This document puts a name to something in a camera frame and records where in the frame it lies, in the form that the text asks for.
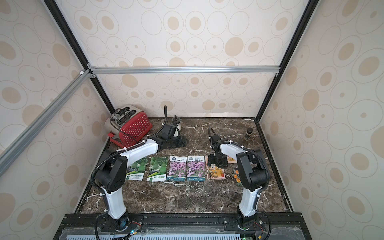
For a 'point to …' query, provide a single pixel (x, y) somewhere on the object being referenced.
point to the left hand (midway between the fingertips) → (190, 141)
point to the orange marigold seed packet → (236, 175)
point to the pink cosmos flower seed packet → (177, 168)
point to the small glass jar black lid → (176, 120)
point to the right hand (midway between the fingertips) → (220, 165)
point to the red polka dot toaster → (129, 125)
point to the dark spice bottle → (249, 132)
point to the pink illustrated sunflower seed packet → (213, 172)
